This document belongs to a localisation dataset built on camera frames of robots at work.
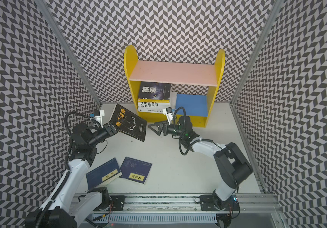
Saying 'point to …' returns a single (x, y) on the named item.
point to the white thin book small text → (150, 109)
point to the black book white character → (150, 90)
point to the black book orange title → (129, 123)
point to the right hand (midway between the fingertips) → (152, 127)
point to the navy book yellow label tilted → (101, 176)
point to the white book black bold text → (154, 105)
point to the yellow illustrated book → (162, 100)
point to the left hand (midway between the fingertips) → (124, 122)
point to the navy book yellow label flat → (135, 170)
